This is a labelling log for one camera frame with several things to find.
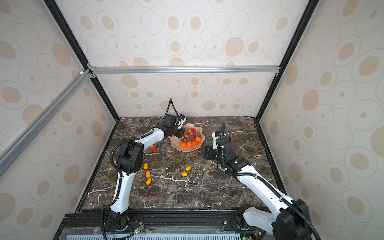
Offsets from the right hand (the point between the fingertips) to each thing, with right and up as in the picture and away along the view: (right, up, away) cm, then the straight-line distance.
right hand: (207, 147), depth 80 cm
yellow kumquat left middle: (-35, -17, +9) cm, 39 cm away
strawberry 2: (-9, +10, +25) cm, 29 cm away
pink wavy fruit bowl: (-20, +2, +22) cm, 30 cm away
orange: (-7, +1, +20) cm, 21 cm away
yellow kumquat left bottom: (-34, -20, +6) cm, 40 cm away
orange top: (-11, 0, +22) cm, 24 cm away
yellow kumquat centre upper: (-11, -14, +11) cm, 21 cm away
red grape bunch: (-9, +5, +23) cm, 25 cm away
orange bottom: (-15, 0, +21) cm, 26 cm away
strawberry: (-11, +8, +25) cm, 28 cm away
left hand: (-11, +12, +21) cm, 27 cm away
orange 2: (-4, +4, +20) cm, 21 cm away
